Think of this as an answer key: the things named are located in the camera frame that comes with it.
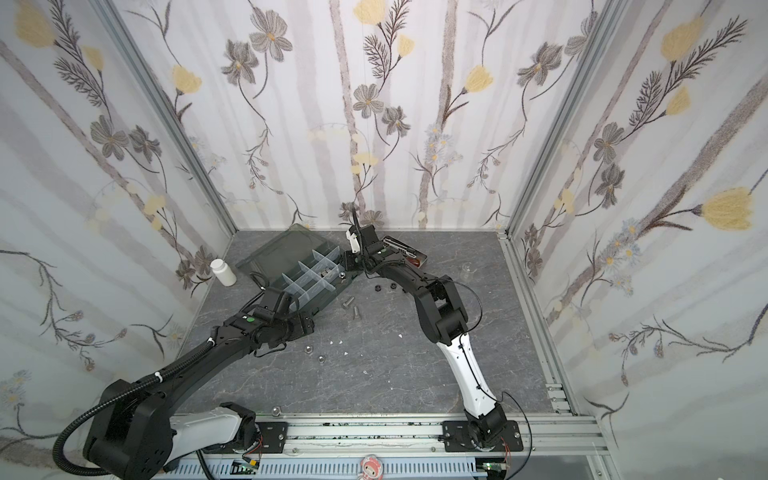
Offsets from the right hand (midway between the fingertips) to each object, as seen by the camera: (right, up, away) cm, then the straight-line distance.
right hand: (336, 249), depth 97 cm
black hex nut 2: (+19, -13, +7) cm, 24 cm away
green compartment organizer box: (-14, -5, +7) cm, 17 cm away
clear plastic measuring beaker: (+45, -8, +8) cm, 47 cm away
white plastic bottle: (-38, -8, +2) cm, 39 cm away
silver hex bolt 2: (+7, -21, -1) cm, 22 cm away
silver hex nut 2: (-3, -33, -9) cm, 35 cm away
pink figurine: (+14, -52, -30) cm, 61 cm away
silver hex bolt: (+3, -18, +1) cm, 19 cm away
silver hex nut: (-6, -30, -9) cm, 32 cm away
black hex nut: (+13, -14, +7) cm, 20 cm away
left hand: (-9, -21, -11) cm, 25 cm away
